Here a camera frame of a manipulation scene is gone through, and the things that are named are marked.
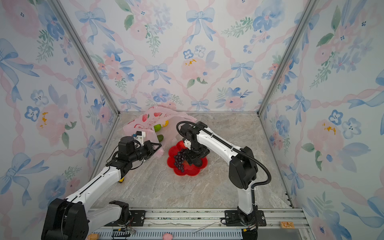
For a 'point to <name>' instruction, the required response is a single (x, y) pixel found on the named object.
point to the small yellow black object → (121, 180)
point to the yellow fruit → (166, 123)
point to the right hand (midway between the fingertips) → (195, 159)
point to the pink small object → (167, 236)
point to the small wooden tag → (290, 225)
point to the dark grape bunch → (179, 161)
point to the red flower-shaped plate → (189, 169)
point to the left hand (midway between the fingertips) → (162, 143)
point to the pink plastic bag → (145, 120)
